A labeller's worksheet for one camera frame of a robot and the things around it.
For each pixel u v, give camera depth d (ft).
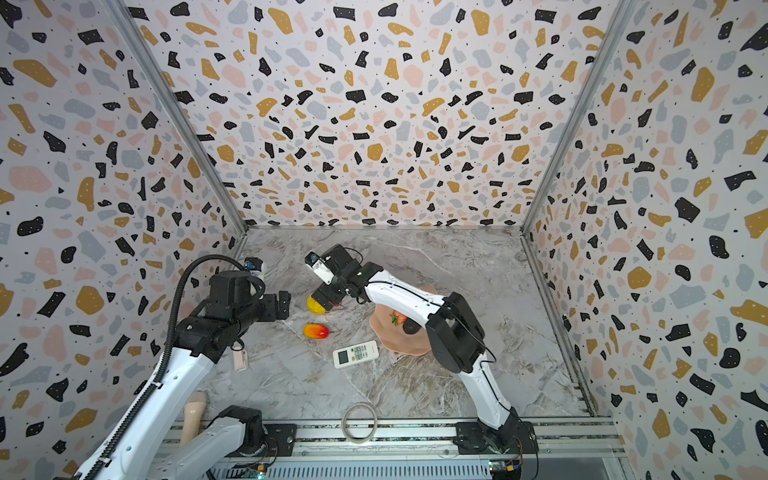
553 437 2.50
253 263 2.15
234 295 1.83
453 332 1.72
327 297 2.57
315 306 3.04
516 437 2.21
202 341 1.58
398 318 3.02
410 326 2.94
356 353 2.87
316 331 2.96
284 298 2.39
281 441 2.41
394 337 3.01
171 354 1.50
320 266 2.56
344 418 2.50
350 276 2.21
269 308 2.20
